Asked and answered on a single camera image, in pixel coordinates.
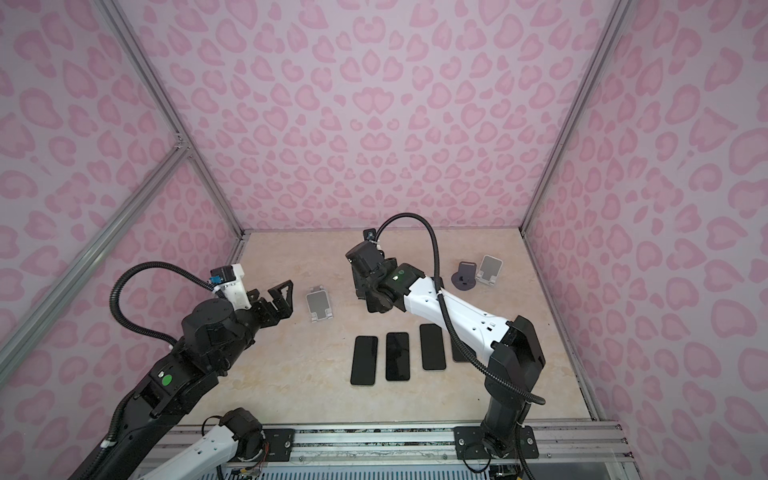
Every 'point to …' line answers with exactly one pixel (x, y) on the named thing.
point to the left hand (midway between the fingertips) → (276, 282)
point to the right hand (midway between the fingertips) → (371, 265)
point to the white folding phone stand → (489, 269)
